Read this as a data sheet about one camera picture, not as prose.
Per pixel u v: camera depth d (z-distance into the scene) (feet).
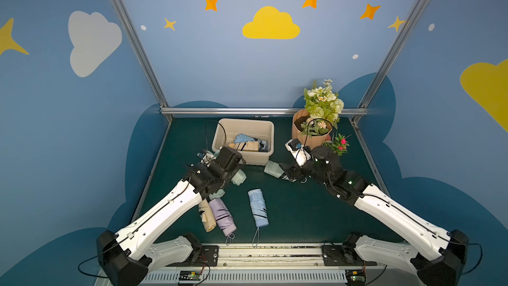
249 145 3.29
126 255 1.23
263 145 3.44
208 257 2.42
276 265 2.42
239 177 2.34
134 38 2.77
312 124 3.12
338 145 2.90
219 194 2.89
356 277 2.39
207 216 2.61
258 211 2.74
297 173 2.10
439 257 1.29
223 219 2.64
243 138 3.44
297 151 1.95
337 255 2.41
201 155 2.16
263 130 3.39
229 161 1.78
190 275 2.35
